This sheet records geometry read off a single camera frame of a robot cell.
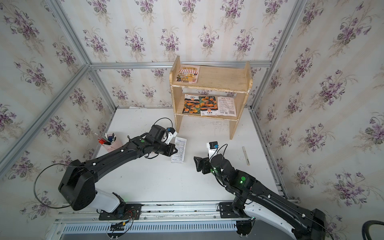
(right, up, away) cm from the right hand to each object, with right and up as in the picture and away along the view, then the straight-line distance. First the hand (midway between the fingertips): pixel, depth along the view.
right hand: (202, 157), depth 73 cm
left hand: (-13, +1, +7) cm, 15 cm away
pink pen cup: (-56, +6, +17) cm, 59 cm away
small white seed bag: (-13, -3, +10) cm, 17 cm away
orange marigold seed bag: (+5, +28, +19) cm, 34 cm away
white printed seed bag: (+16, +27, +18) cm, 36 cm away
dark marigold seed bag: (-6, +29, +20) cm, 35 cm away
